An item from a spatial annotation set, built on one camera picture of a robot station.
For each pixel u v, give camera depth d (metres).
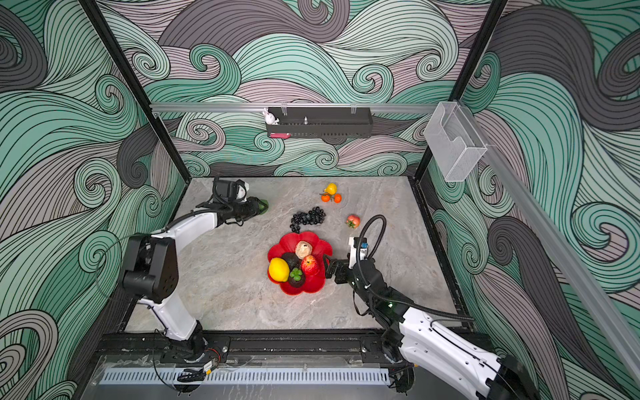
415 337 0.52
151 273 0.48
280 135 0.89
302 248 0.88
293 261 0.87
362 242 0.67
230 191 0.75
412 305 0.55
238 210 0.81
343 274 0.68
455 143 0.77
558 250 0.52
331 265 0.69
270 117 0.85
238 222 0.81
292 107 0.95
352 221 1.00
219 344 0.74
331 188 1.13
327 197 1.10
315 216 1.00
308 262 0.85
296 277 0.83
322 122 0.95
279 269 0.83
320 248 0.92
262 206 0.92
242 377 0.76
